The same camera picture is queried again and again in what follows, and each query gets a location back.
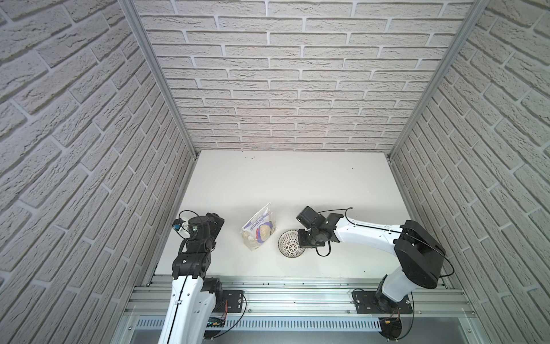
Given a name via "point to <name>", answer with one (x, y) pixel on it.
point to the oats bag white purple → (259, 228)
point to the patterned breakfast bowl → (288, 244)
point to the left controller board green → (213, 322)
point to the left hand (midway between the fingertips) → (211, 217)
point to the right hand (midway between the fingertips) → (296, 247)
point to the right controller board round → (391, 328)
